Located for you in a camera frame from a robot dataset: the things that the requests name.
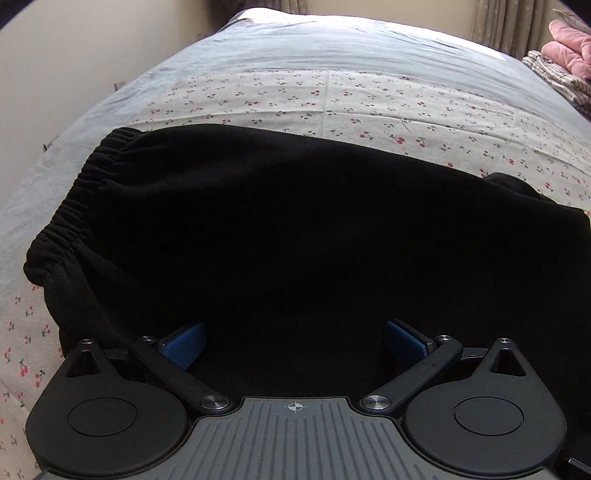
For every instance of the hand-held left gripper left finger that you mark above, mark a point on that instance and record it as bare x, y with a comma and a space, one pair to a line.
185, 344

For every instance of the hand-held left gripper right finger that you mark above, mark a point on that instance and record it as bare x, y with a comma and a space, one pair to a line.
405, 342

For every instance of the black pants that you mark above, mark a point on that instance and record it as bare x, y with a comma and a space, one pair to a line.
286, 240

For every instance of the striped folded cloth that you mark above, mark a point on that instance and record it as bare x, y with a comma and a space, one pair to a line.
561, 81

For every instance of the bed with grey-blue sheet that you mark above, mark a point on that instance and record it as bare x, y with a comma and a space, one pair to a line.
323, 41

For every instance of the pink quilt with grey lining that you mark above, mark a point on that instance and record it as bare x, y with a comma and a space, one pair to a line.
570, 46

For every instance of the wall socket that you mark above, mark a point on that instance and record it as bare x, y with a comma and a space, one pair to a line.
50, 146
119, 83

